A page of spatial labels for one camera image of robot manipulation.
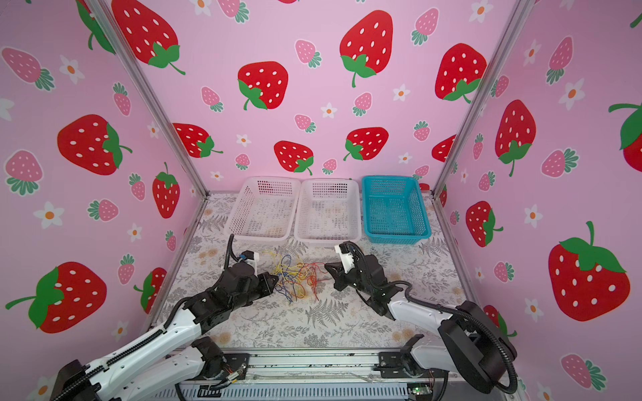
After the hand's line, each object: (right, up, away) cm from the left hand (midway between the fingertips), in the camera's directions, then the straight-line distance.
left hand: (280, 277), depth 79 cm
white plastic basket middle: (+15, +22, +35) cm, 44 cm away
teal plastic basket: (+46, +22, +35) cm, 63 cm away
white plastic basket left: (-15, +23, +35) cm, 45 cm away
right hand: (+15, +4, +2) cm, 15 cm away
